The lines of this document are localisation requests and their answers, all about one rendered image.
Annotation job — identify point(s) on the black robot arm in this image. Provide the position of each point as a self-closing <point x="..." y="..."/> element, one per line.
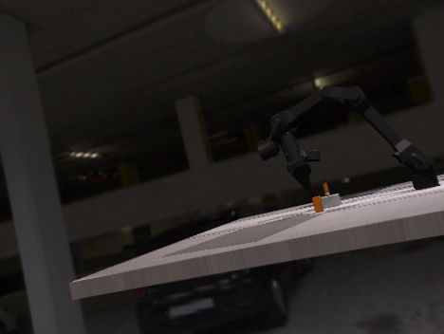
<point x="423" y="170"/>

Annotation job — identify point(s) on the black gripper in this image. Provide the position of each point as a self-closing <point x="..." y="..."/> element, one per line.
<point x="301" y="170"/>

